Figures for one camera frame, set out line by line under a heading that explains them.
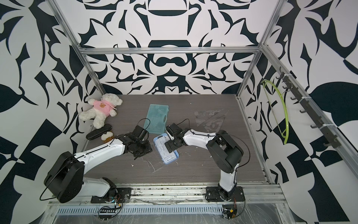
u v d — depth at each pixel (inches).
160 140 36.3
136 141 26.3
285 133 26.3
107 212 28.6
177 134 28.2
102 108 40.0
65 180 16.4
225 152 18.9
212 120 41.3
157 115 41.9
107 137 36.8
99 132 36.9
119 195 28.7
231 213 27.9
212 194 29.3
